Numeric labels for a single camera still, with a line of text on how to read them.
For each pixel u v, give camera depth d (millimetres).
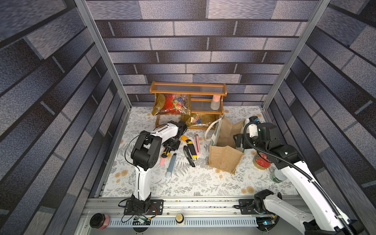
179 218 588
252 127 622
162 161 898
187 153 921
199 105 1219
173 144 819
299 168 431
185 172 855
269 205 611
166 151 918
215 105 974
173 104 943
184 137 1011
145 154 533
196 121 1040
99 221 658
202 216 736
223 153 770
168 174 838
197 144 974
